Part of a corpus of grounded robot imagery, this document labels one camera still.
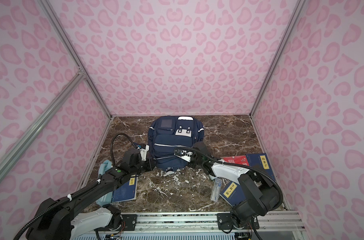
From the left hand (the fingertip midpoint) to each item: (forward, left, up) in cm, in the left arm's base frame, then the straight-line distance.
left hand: (158, 159), depth 83 cm
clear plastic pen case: (-14, -32, -10) cm, 36 cm away
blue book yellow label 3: (-16, -41, -11) cm, 45 cm away
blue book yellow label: (-14, +17, -10) cm, 24 cm away
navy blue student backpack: (+22, -3, -5) cm, 23 cm away
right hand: (+5, -15, -2) cm, 16 cm away
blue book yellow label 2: (+3, -62, -11) cm, 63 cm away
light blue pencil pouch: (-1, +32, -5) cm, 32 cm away
